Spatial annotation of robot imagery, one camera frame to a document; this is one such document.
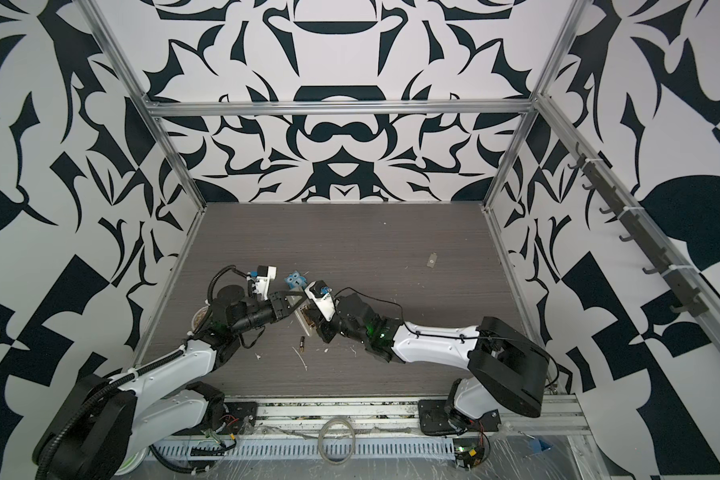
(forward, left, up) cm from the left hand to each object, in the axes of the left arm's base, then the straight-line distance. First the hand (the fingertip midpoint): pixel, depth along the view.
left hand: (308, 292), depth 78 cm
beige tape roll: (+1, +34, -15) cm, 38 cm away
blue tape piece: (-33, -52, -13) cm, 63 cm away
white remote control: (-5, +1, -3) cm, 6 cm away
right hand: (-4, 0, -1) cm, 4 cm away
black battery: (-7, +3, -16) cm, 18 cm away
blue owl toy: (+12, +7, -14) cm, 20 cm away
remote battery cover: (+20, -39, -17) cm, 47 cm away
